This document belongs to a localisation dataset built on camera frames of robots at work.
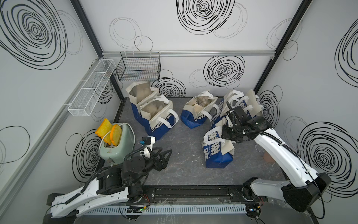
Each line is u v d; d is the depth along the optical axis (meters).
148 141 0.56
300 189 0.39
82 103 0.71
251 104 0.85
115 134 0.74
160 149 0.66
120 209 0.69
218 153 0.71
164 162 0.56
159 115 0.78
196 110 1.02
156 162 0.54
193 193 0.75
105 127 0.77
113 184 0.46
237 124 0.55
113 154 0.72
